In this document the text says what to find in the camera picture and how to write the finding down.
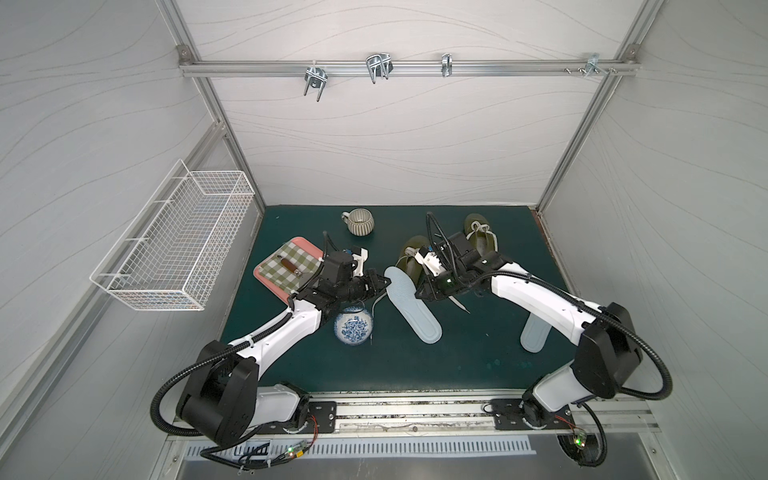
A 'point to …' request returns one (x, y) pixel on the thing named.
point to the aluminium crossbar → (460, 68)
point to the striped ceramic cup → (360, 221)
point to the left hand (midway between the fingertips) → (393, 283)
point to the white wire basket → (170, 252)
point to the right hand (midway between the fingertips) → (416, 293)
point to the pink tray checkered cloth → (285, 269)
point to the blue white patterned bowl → (353, 326)
